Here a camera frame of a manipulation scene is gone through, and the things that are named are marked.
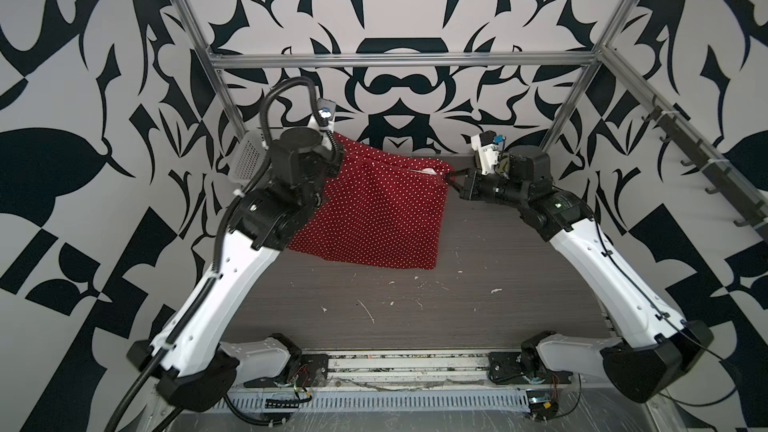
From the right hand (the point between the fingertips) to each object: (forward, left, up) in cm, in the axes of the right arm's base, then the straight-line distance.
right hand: (449, 173), depth 68 cm
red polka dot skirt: (-2, +16, -11) cm, 20 cm away
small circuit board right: (-40, -21, -37) cm, 58 cm away
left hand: (+1, +28, +14) cm, 31 cm away
